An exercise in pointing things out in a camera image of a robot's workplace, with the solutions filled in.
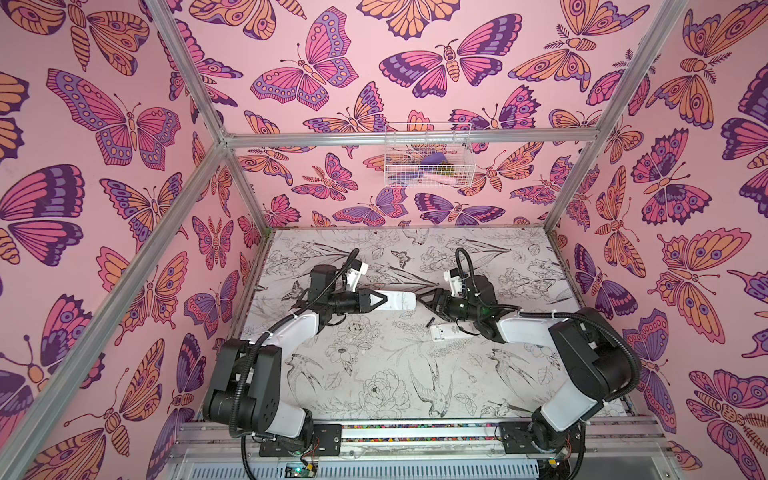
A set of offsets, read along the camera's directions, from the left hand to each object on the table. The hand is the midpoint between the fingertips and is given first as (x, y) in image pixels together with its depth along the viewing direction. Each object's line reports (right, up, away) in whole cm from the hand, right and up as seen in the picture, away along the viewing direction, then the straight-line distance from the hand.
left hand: (386, 297), depth 83 cm
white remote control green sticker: (+19, -11, +7) cm, 23 cm away
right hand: (+10, -1, +5) cm, 11 cm away
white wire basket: (+13, +40, +11) cm, 44 cm away
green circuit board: (-21, -41, -10) cm, 47 cm away
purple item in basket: (+15, +43, +13) cm, 48 cm away
